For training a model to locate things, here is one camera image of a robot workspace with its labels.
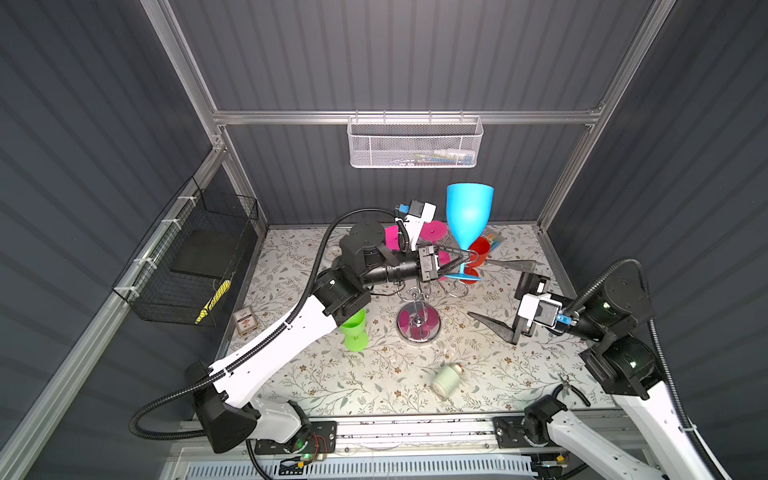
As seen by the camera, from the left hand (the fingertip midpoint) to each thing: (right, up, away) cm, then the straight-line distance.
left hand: (470, 255), depth 53 cm
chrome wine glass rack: (-5, -21, +38) cm, 44 cm away
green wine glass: (-24, -21, +26) cm, 41 cm away
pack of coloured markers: (+27, +6, +63) cm, 69 cm away
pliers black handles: (+33, -35, +26) cm, 55 cm away
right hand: (+2, -5, -2) cm, 6 cm away
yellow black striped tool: (-56, -10, +17) cm, 59 cm away
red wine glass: (+13, 0, +37) cm, 39 cm away
